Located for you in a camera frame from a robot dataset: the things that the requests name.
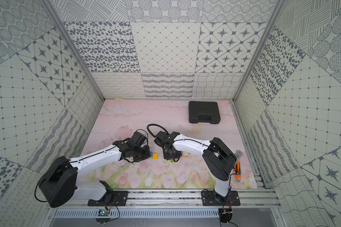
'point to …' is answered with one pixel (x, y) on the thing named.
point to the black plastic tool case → (203, 111)
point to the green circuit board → (103, 212)
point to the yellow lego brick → (155, 156)
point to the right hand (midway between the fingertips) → (172, 158)
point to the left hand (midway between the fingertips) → (155, 157)
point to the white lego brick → (185, 153)
